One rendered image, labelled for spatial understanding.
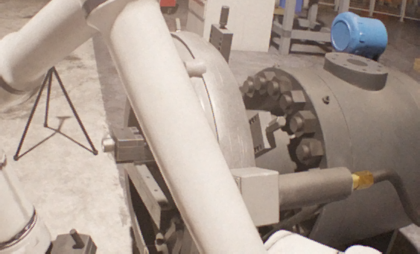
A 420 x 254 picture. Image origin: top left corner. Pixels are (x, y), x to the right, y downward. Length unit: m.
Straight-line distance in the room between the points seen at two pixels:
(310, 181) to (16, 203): 0.65
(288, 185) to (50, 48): 0.55
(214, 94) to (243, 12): 4.14
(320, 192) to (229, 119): 0.24
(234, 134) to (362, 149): 0.43
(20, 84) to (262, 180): 0.58
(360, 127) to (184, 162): 0.78
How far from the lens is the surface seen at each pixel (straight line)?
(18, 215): 0.55
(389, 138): 1.41
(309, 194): 1.02
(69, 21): 0.94
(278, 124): 0.98
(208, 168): 0.65
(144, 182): 1.36
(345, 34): 1.74
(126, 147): 1.42
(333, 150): 1.27
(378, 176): 1.17
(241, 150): 1.04
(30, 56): 1.06
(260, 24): 5.27
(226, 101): 1.06
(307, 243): 0.82
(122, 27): 0.66
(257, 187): 0.94
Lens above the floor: 1.26
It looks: 21 degrees down
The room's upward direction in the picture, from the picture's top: 7 degrees clockwise
